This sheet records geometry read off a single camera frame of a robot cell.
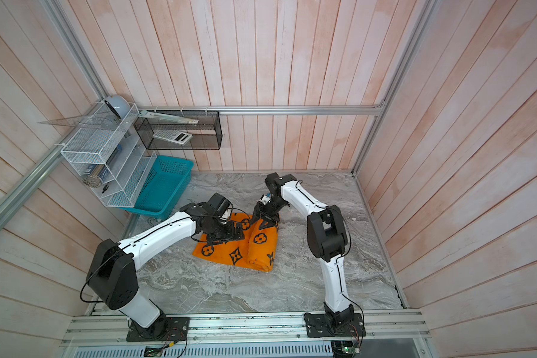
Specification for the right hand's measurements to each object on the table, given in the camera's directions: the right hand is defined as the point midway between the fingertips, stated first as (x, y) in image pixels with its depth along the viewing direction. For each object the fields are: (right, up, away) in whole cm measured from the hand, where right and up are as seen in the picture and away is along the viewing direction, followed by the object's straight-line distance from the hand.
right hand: (254, 223), depth 89 cm
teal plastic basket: (-47, +19, +25) cm, 57 cm away
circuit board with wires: (+31, -38, -19) cm, 53 cm away
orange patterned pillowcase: (+1, -10, -4) cm, 11 cm away
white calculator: (-36, +38, +9) cm, 53 cm away
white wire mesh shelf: (-54, +23, -6) cm, 59 cm away
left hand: (-8, -6, -6) cm, 11 cm away
